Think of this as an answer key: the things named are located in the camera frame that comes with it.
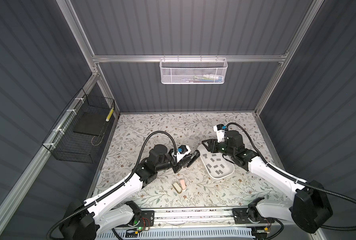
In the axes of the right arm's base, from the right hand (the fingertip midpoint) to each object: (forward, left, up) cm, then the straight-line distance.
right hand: (206, 143), depth 81 cm
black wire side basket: (-2, +64, +11) cm, 65 cm away
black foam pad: (+6, +60, +11) cm, 61 cm away
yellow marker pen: (+12, +53, +11) cm, 56 cm away
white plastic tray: (-5, -7, -18) cm, 20 cm away
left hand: (-9, +10, +2) cm, 13 cm away
